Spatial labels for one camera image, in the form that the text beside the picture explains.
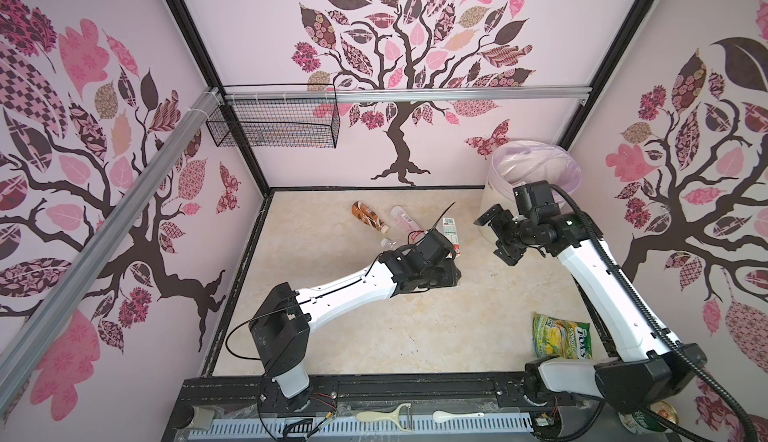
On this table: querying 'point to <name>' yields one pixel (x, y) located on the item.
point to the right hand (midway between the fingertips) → (482, 229)
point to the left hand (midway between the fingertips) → (455, 280)
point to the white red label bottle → (449, 231)
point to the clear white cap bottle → (386, 242)
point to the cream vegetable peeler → (366, 416)
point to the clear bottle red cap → (403, 221)
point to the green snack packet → (567, 339)
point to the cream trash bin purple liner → (519, 164)
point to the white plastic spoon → (444, 416)
